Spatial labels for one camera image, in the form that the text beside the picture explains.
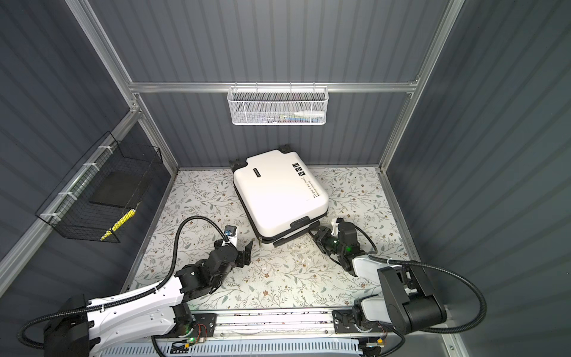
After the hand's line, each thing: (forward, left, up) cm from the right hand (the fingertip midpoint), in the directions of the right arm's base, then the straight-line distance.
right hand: (312, 235), depth 88 cm
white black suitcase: (+9, +13, +14) cm, 21 cm away
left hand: (-6, +26, +6) cm, 27 cm away
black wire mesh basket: (+4, +71, +24) cm, 75 cm away
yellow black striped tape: (-6, +62, +21) cm, 66 cm away
